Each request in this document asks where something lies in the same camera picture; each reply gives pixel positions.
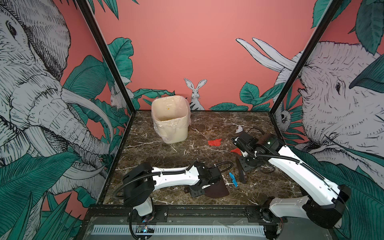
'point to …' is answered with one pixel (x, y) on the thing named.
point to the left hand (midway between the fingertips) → (194, 187)
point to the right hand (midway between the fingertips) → (243, 164)
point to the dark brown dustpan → (218, 190)
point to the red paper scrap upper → (216, 142)
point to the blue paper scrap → (234, 180)
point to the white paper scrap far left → (240, 129)
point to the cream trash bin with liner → (171, 116)
